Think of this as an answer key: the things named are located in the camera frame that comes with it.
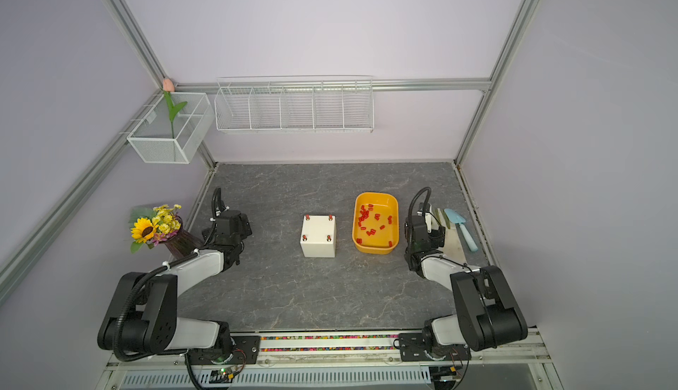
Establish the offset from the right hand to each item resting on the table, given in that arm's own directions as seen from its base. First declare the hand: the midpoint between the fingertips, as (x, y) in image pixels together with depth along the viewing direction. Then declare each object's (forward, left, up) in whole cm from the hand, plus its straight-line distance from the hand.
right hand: (428, 223), depth 91 cm
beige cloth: (-6, -10, -8) cm, 14 cm away
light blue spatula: (+6, -13, -6) cm, 16 cm away
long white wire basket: (+40, +48, +22) cm, 67 cm away
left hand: (-1, +70, +1) cm, 70 cm away
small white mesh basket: (+22, +88, +23) cm, 93 cm away
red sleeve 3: (-7, +34, +3) cm, 35 cm away
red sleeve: (+1, +42, +4) cm, 42 cm away
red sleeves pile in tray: (+9, +22, -8) cm, 25 cm away
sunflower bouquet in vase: (-10, +80, +17) cm, 82 cm away
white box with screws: (-6, +38, +3) cm, 39 cm away
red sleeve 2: (+1, +34, +4) cm, 34 cm away
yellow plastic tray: (+5, +18, -7) cm, 20 cm away
